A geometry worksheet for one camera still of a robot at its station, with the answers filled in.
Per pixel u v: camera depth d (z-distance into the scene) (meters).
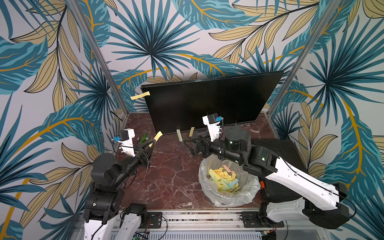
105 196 0.41
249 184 0.62
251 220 0.73
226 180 0.82
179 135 0.85
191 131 0.86
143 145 0.52
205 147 0.48
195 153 0.49
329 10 0.70
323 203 0.39
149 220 0.73
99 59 0.86
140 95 0.59
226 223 0.73
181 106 1.15
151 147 0.56
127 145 0.46
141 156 0.48
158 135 0.58
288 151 0.90
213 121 0.48
